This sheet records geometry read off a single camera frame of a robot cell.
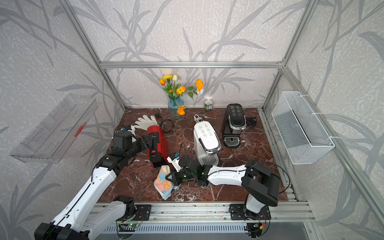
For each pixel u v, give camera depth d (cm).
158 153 75
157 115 115
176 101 105
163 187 74
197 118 110
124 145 58
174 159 70
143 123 111
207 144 75
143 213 73
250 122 106
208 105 116
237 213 74
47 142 65
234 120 84
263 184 43
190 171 62
